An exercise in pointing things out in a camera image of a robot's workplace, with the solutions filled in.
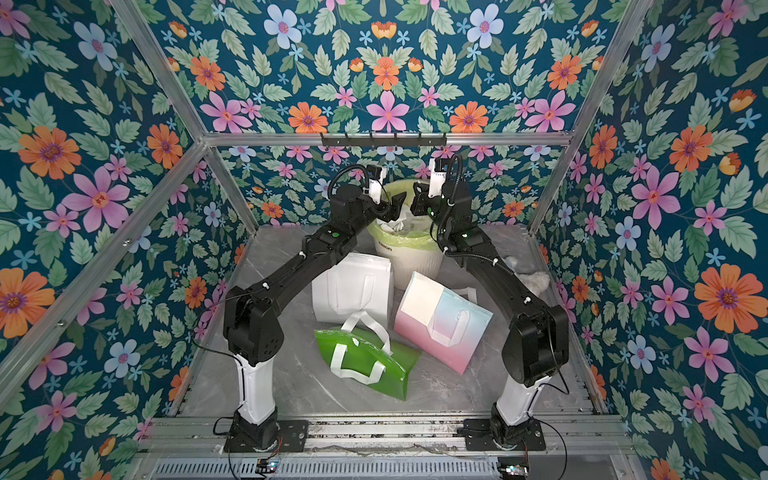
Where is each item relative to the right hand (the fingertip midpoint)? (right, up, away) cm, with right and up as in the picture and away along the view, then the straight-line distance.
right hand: (427, 177), depth 77 cm
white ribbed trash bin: (-5, -22, +7) cm, 24 cm away
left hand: (-9, -1, +2) cm, 9 cm away
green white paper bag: (-16, -43, -10) cm, 47 cm away
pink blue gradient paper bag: (+4, -38, -1) cm, 39 cm away
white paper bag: (-19, -29, +6) cm, 35 cm away
